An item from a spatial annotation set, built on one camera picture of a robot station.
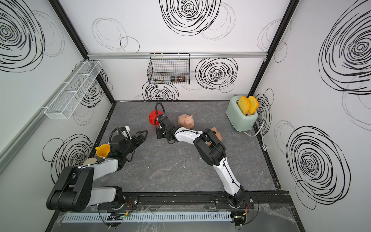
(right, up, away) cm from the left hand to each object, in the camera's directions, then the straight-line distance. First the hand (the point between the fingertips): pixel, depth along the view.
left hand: (144, 134), depth 88 cm
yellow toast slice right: (+69, +19, +1) cm, 71 cm away
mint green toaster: (+62, +7, +4) cm, 62 cm away
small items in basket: (+21, +35, 0) cm, 41 cm away
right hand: (+7, +1, +8) cm, 11 cm away
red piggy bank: (+3, +10, +11) cm, 15 cm away
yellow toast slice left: (+63, +18, +3) cm, 66 cm away
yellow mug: (-25, -10, -2) cm, 27 cm away
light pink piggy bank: (+26, +8, +7) cm, 28 cm away
